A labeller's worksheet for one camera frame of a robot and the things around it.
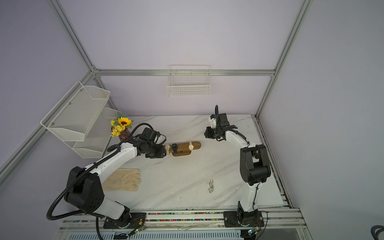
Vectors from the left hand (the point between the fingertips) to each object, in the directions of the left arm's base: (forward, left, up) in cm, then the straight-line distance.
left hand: (162, 155), depth 86 cm
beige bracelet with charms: (+7, -2, -2) cm, 7 cm away
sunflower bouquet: (+13, +23, +14) cm, 30 cm away
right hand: (+15, -26, 0) cm, 30 cm away
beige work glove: (-11, +23, -9) cm, 27 cm away
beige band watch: (+8, -16, -2) cm, 18 cm away
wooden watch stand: (+6, -12, -3) cm, 14 cm away
